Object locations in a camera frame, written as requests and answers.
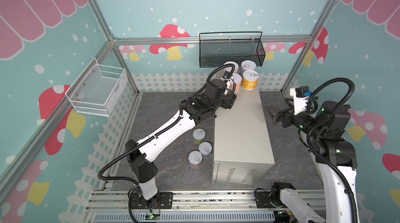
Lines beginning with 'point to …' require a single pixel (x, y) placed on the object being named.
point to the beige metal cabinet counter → (242, 151)
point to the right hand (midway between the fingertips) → (276, 103)
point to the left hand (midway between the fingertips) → (225, 93)
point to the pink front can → (195, 158)
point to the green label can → (198, 135)
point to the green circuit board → (153, 217)
